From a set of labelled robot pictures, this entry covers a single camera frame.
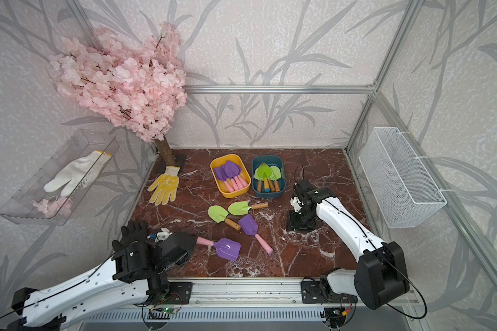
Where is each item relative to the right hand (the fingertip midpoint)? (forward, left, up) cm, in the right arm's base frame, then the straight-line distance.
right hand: (290, 227), depth 80 cm
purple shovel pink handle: (+32, +33, -8) cm, 47 cm away
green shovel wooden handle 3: (+13, +22, -9) cm, 27 cm away
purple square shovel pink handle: (+34, +30, -7) cm, 46 cm away
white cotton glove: (+9, +72, +25) cm, 76 cm away
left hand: (-6, +32, +4) cm, 33 cm away
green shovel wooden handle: (+34, +3, -8) cm, 35 cm away
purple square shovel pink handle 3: (-8, +25, 0) cm, 26 cm away
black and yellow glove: (+1, +64, -6) cm, 65 cm away
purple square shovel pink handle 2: (+4, +17, -8) cm, 19 cm away
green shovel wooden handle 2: (+10, +31, -9) cm, 34 cm away
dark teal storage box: (+28, +14, -8) cm, 32 cm away
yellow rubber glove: (+27, +61, -9) cm, 67 cm away
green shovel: (+30, +7, -8) cm, 32 cm away
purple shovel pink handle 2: (+34, +26, -7) cm, 44 cm away
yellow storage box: (+24, +31, -6) cm, 40 cm away
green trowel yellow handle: (+34, +10, -8) cm, 36 cm away
